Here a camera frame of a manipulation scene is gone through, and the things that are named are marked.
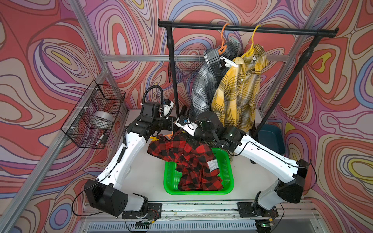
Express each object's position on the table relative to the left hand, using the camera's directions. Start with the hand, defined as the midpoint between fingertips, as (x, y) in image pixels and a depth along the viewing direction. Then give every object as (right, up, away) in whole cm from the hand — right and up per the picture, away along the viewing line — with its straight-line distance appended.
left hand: (179, 121), depth 74 cm
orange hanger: (-6, -7, 0) cm, 9 cm away
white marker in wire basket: (-41, -10, -2) cm, 42 cm away
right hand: (+2, -7, -5) cm, 9 cm away
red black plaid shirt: (+9, -22, +3) cm, 24 cm away
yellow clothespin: (-14, -9, +3) cm, 17 cm away
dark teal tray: (+65, -10, +30) cm, 72 cm away
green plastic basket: (-5, -34, +11) cm, 36 cm away
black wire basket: (-47, -5, -7) cm, 48 cm away
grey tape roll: (-38, +1, -4) cm, 38 cm away
